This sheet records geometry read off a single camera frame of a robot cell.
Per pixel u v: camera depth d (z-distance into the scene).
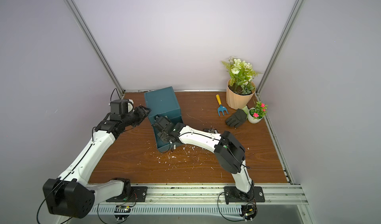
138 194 0.73
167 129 0.63
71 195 0.39
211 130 0.97
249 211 0.70
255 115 0.90
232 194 0.73
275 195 0.74
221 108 1.09
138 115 0.70
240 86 1.00
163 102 0.85
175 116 0.87
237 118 1.03
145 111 0.72
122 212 0.71
